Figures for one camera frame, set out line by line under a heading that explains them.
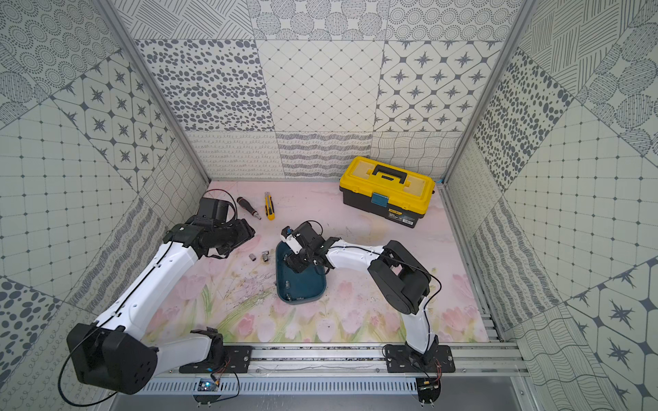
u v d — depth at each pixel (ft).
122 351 1.23
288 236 2.64
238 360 2.42
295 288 2.98
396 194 3.12
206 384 2.35
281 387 2.30
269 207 3.62
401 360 2.41
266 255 3.13
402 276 1.73
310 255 2.35
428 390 2.38
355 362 2.46
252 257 3.13
